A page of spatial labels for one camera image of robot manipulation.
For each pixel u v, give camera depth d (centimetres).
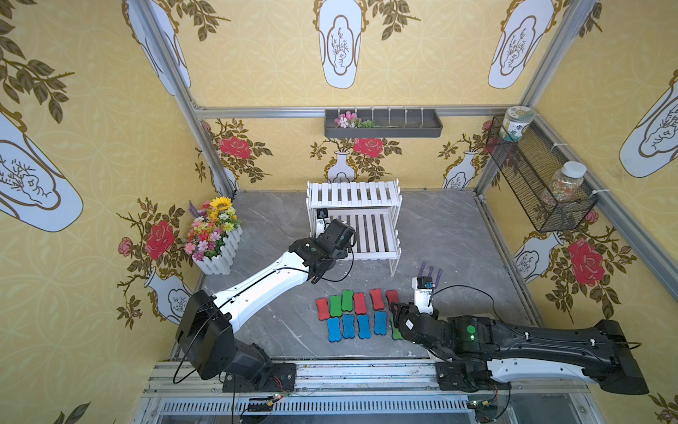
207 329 41
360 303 86
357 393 72
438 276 95
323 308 87
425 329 52
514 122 84
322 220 69
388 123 92
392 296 89
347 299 88
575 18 73
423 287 64
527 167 90
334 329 83
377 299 88
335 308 86
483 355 49
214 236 85
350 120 88
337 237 60
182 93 86
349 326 82
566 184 65
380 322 84
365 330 81
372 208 112
